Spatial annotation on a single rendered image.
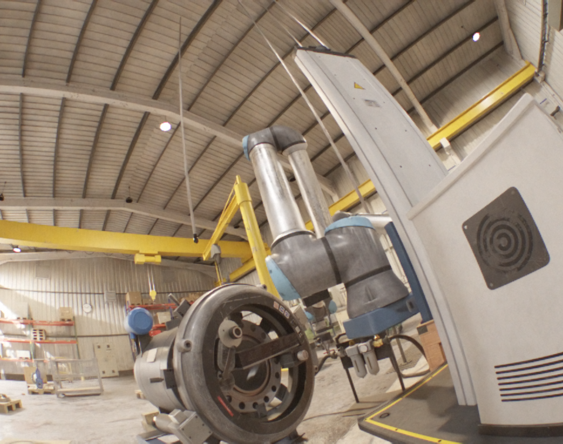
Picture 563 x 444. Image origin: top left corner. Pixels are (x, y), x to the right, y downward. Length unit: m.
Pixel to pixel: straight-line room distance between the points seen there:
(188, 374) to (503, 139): 1.00
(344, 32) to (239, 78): 3.93
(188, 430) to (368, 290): 0.72
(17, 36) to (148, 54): 4.23
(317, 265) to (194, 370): 0.55
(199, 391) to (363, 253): 0.69
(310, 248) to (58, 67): 8.60
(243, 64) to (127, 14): 4.09
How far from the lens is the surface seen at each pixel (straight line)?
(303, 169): 1.05
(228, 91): 9.37
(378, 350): 1.79
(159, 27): 8.13
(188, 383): 0.94
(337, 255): 0.69
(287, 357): 1.17
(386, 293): 0.67
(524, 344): 0.49
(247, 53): 8.79
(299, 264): 0.69
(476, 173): 0.45
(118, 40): 8.26
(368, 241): 0.72
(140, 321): 1.63
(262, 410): 1.25
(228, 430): 1.00
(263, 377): 1.30
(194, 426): 0.95
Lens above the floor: 0.71
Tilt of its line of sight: 24 degrees up
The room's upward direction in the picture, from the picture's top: 19 degrees counter-clockwise
